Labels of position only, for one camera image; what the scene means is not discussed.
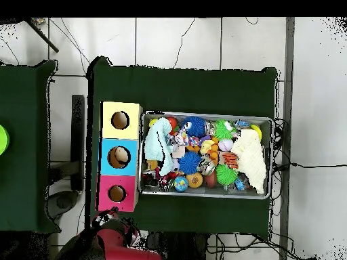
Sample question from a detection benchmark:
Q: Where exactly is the cream knitted cloth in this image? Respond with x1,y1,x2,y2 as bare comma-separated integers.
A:
230,129,267,195

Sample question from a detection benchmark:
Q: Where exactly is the green spiky ball with eyes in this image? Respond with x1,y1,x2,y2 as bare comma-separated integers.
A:
213,119,236,141

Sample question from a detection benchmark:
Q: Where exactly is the white baseball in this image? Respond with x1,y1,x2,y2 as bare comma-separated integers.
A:
218,139,234,152

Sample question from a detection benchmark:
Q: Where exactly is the dark grey rounded base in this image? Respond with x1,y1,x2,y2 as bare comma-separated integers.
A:
47,190,79,220

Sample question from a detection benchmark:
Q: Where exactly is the lime green object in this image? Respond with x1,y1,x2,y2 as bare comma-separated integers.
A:
0,124,10,156

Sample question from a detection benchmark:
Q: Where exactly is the silver mesh bin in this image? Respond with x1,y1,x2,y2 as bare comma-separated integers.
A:
137,110,274,200

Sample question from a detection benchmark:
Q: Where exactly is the black tripod leg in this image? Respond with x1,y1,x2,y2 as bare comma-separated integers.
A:
25,18,60,53

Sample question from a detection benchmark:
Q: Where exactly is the yellow duck plush toy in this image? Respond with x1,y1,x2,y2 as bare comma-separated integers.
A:
199,139,216,154

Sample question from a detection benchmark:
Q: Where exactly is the black flat panel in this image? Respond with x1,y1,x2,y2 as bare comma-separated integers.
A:
70,94,85,192

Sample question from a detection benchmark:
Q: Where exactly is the globe print ball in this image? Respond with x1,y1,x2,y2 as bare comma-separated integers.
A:
173,175,190,193

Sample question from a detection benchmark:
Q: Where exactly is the wooden box with three holes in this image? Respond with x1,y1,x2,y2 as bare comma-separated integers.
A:
96,101,144,213

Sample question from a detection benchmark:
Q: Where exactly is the orange tiger plush toy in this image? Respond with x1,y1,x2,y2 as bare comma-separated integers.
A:
222,152,239,170

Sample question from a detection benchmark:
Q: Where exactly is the black cable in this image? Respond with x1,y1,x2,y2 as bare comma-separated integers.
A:
272,161,347,170

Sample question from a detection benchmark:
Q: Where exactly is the blue spiky ball with eyes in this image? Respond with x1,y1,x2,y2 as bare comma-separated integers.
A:
182,116,207,138

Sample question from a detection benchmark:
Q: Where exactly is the mint green cloth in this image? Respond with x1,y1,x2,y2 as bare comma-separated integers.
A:
144,116,174,177

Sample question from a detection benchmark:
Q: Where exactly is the dark green tablecloth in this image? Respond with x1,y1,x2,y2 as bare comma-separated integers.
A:
0,60,61,234
85,56,279,240

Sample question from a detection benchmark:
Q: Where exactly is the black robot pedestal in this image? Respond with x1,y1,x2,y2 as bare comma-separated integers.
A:
147,232,209,260

